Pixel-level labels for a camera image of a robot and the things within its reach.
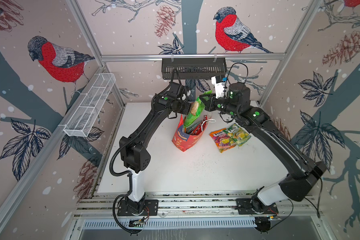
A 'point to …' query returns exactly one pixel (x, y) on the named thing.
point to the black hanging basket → (193, 68)
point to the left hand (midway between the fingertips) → (188, 107)
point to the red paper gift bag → (184, 141)
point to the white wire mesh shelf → (81, 123)
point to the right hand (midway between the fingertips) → (197, 98)
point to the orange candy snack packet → (222, 140)
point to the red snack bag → (198, 130)
